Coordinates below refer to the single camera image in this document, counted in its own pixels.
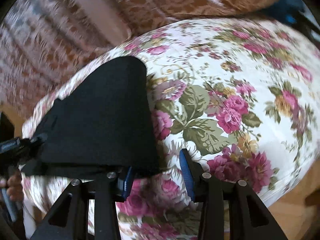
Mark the black metal stand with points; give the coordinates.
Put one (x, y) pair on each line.
(308, 27)

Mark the person's left hand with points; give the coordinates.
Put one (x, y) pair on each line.
(15, 187)

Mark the black pants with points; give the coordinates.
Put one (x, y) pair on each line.
(100, 120)

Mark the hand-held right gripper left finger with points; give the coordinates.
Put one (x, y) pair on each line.
(127, 182)

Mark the brown floral curtain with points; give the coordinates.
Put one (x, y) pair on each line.
(62, 30)

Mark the blue bag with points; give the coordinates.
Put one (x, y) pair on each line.
(291, 7)

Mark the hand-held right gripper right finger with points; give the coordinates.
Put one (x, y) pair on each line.
(186, 175)

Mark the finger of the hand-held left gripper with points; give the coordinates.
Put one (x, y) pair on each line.
(10, 145)
(35, 141)

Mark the floral rose bed sheet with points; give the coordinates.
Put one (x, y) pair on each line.
(225, 105)

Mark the plain pink curtain strip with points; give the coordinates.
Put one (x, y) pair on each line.
(105, 21)

